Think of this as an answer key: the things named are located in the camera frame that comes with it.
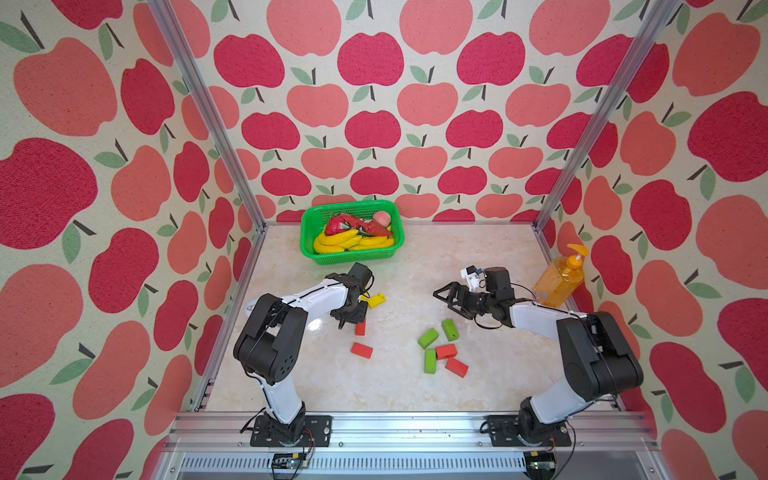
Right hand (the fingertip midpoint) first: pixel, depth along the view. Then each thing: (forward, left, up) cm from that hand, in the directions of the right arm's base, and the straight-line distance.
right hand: (443, 304), depth 91 cm
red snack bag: (+28, +36, +5) cm, 46 cm away
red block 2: (-14, +24, -7) cm, 29 cm away
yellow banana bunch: (+21, +33, +3) cm, 40 cm away
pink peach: (+36, +23, +2) cm, 42 cm away
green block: (-9, +4, -5) cm, 11 cm away
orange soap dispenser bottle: (+5, -33, +10) cm, 35 cm away
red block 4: (-17, -4, -5) cm, 18 cm away
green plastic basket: (+30, +49, 0) cm, 57 cm away
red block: (-9, +25, -5) cm, 27 cm away
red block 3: (-13, -1, -5) cm, 14 cm away
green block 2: (-6, -3, -5) cm, 8 cm away
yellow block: (+2, +22, -5) cm, 22 cm away
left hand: (-6, +27, -5) cm, 28 cm away
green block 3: (-16, +3, -6) cm, 17 cm away
